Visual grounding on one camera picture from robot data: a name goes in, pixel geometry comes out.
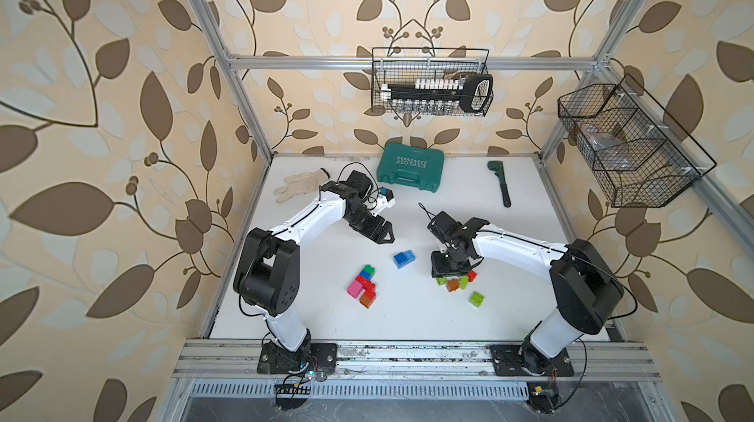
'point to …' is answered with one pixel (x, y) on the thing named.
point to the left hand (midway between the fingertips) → (380, 230)
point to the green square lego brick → (370, 270)
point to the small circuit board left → (292, 389)
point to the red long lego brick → (368, 287)
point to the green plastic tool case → (413, 167)
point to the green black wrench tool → (498, 167)
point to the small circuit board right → (543, 395)
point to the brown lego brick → (453, 285)
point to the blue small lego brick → (365, 275)
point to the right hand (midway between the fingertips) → (439, 273)
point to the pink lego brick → (354, 289)
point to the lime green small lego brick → (476, 299)
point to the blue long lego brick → (403, 259)
